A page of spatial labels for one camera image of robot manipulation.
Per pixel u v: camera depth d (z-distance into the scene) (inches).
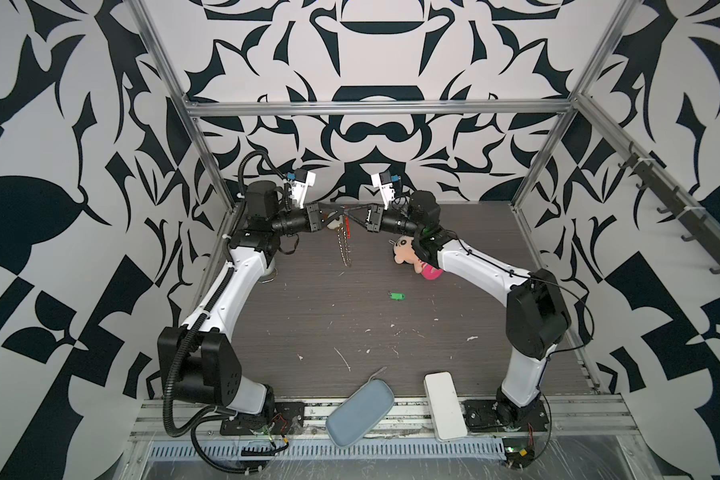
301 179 26.7
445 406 28.3
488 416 29.3
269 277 38.7
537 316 19.1
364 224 28.2
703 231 21.7
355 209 28.7
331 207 27.6
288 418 29.1
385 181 27.5
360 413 28.7
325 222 27.5
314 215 26.0
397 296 37.6
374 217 27.3
